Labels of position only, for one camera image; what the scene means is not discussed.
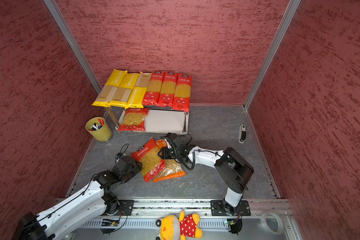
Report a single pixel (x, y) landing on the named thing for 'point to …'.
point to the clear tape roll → (263, 221)
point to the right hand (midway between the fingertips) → (159, 158)
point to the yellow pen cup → (97, 126)
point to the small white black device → (242, 133)
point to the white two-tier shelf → (162, 119)
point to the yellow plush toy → (172, 228)
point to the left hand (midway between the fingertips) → (139, 169)
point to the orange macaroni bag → (172, 170)
